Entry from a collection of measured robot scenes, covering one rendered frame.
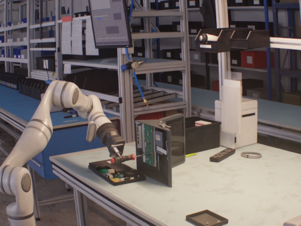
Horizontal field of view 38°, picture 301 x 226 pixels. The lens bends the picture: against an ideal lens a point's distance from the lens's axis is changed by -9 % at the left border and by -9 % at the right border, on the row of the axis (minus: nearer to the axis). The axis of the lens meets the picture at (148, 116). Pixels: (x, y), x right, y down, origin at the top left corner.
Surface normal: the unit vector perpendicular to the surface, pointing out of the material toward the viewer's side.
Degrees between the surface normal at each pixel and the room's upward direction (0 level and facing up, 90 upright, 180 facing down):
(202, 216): 0
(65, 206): 0
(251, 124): 90
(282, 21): 90
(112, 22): 101
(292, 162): 0
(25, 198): 93
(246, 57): 90
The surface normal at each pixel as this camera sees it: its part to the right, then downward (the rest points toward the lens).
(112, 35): -0.52, 0.36
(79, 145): 0.54, 0.14
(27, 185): 0.95, 0.07
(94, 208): -0.04, -0.98
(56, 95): -0.22, 0.13
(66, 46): -0.83, 0.14
